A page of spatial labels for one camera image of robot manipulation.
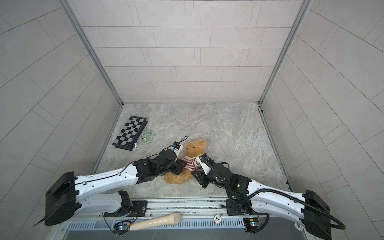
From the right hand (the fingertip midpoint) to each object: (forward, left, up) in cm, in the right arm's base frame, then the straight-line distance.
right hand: (193, 175), depth 72 cm
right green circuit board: (-19, -26, -12) cm, 34 cm away
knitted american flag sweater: (+5, 0, +2) cm, 5 cm away
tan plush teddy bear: (+14, -1, +1) cm, 14 cm away
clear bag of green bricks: (+30, +29, -7) cm, 43 cm away
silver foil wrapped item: (+22, +35, -7) cm, 42 cm away
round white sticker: (-17, -10, -11) cm, 22 cm away
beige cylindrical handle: (-17, +12, -6) cm, 22 cm away
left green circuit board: (-18, +32, -7) cm, 38 cm away
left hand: (+6, +2, -1) cm, 7 cm away
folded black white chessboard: (+30, +39, -4) cm, 50 cm away
